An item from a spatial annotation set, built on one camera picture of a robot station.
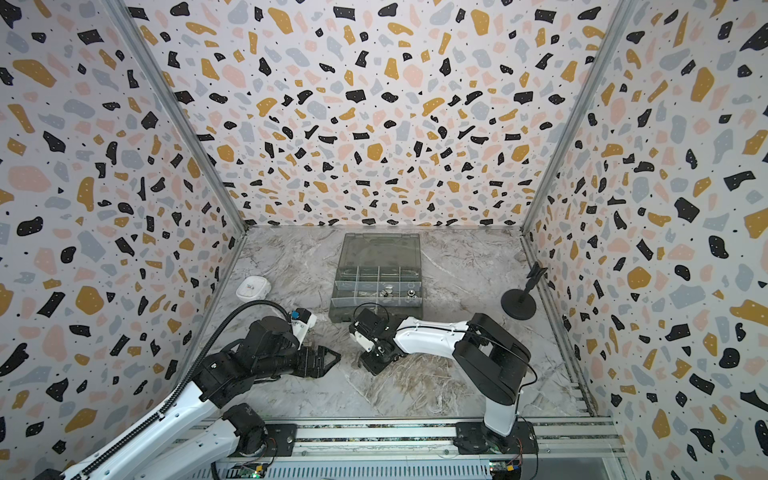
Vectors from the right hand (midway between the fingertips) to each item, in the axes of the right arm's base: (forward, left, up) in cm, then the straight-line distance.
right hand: (365, 360), depth 85 cm
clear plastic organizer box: (+31, -3, +1) cm, 31 cm away
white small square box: (+23, +39, +2) cm, 46 cm away
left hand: (-3, +7, +14) cm, 16 cm away
